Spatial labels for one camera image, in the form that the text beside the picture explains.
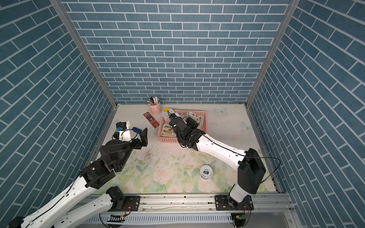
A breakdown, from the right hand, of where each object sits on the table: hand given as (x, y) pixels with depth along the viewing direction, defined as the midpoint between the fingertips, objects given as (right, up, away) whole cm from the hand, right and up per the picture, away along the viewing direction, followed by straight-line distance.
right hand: (194, 120), depth 81 cm
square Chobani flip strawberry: (-18, -8, +18) cm, 27 cm away
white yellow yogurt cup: (-20, +4, +21) cm, 30 cm away
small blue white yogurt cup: (+7, -29, -2) cm, 30 cm away
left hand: (-25, -4, -13) cm, 29 cm away
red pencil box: (-32, -1, +28) cm, 42 cm away
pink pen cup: (-29, +7, +28) cm, 41 cm away
